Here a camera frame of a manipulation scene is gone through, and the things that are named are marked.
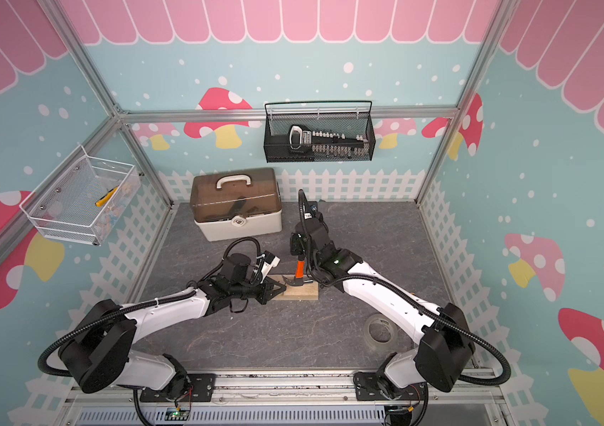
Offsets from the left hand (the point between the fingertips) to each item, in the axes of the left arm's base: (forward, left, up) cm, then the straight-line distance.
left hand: (284, 292), depth 83 cm
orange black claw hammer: (+4, -5, +4) cm, 7 cm away
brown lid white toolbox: (+29, +20, +9) cm, 37 cm away
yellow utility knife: (+17, +51, +24) cm, 59 cm away
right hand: (+13, -4, +16) cm, 21 cm away
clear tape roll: (-9, -30, -9) cm, 33 cm away
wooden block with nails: (+3, -7, -5) cm, 10 cm away
